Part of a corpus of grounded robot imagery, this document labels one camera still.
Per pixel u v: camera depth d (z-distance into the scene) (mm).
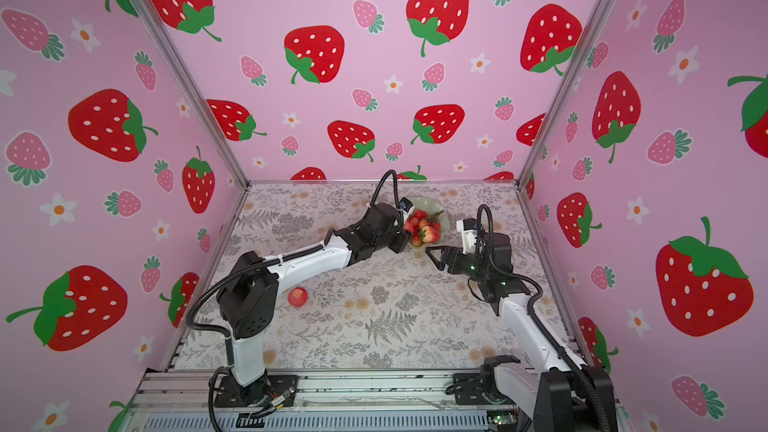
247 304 491
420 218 1001
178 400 731
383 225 691
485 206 641
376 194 684
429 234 943
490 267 635
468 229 735
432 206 1074
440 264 725
